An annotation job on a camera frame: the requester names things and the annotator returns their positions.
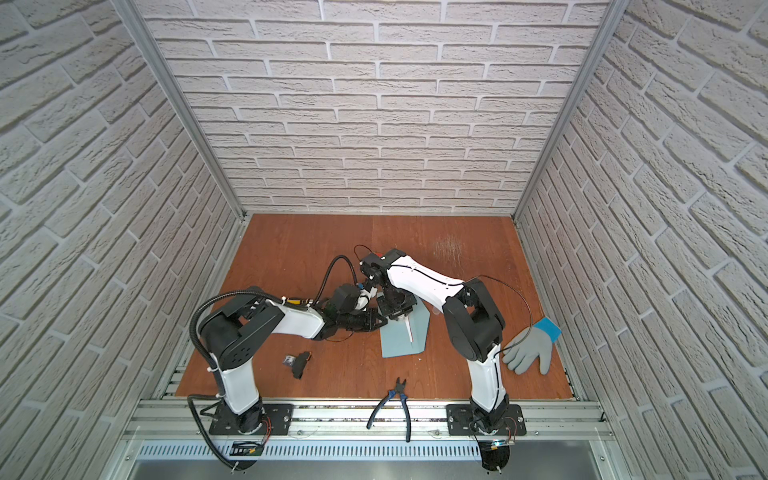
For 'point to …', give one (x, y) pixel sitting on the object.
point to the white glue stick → (365, 297)
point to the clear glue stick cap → (435, 310)
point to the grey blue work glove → (531, 343)
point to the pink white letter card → (409, 328)
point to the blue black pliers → (400, 386)
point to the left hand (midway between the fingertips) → (390, 319)
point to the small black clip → (297, 363)
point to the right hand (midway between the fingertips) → (402, 313)
